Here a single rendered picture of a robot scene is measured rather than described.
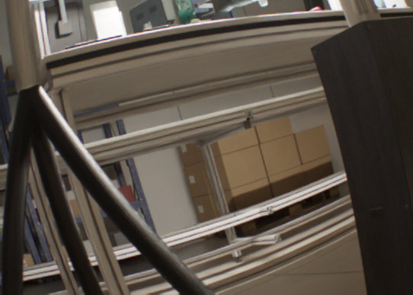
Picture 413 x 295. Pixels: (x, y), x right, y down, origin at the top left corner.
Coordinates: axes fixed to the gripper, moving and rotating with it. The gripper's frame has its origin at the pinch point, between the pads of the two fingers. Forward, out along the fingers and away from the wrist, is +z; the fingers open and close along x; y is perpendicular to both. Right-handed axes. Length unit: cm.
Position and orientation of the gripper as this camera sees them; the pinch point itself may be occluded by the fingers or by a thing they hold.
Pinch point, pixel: (200, 11)
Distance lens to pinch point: 178.7
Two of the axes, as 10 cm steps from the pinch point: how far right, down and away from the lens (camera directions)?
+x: 2.8, 9.6, -0.8
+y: -4.7, 0.7, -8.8
